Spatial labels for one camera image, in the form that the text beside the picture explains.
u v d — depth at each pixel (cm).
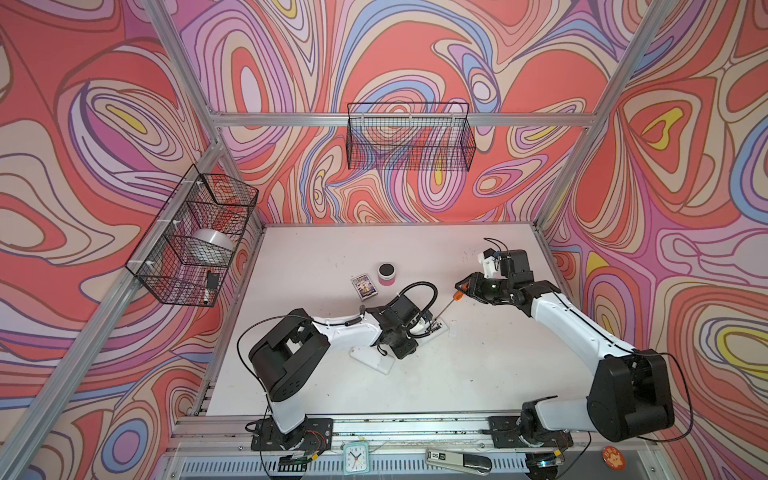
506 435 72
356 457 69
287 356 47
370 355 86
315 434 73
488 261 79
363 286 99
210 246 70
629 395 42
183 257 73
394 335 67
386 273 99
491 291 73
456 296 84
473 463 65
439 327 91
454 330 91
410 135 96
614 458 70
